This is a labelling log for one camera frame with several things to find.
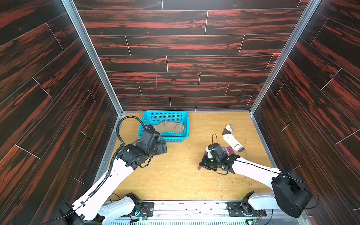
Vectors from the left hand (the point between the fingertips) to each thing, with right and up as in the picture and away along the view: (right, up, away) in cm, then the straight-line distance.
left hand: (161, 145), depth 74 cm
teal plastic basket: (-11, +17, +37) cm, 42 cm away
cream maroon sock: (+45, -7, +22) cm, 50 cm away
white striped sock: (+46, +1, +29) cm, 55 cm away
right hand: (+23, -13, +13) cm, 29 cm away
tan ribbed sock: (+1, +9, +33) cm, 34 cm away
